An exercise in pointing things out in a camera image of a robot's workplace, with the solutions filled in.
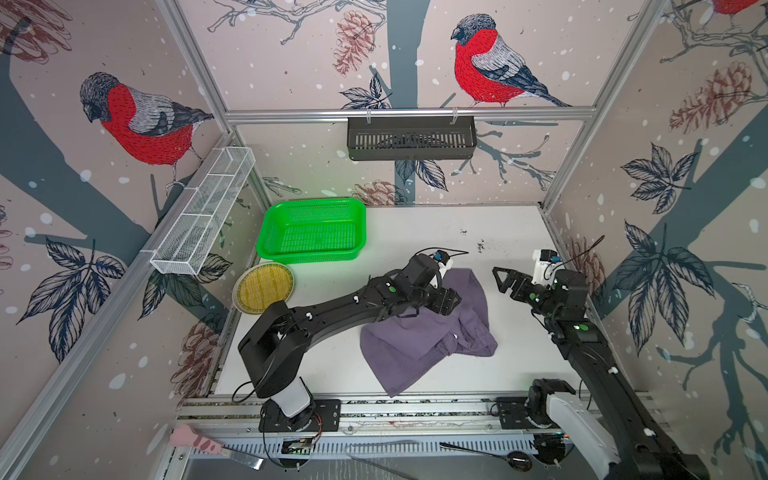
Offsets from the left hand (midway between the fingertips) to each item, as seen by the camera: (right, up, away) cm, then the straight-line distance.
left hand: (457, 292), depth 78 cm
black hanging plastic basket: (-10, +50, +27) cm, 57 cm away
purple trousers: (-15, -17, +3) cm, 23 cm away
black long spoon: (+12, -37, -11) cm, 40 cm away
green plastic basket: (-52, +17, +36) cm, 65 cm away
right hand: (+14, +6, +3) cm, 16 cm away
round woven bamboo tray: (-62, -2, +20) cm, 65 cm away
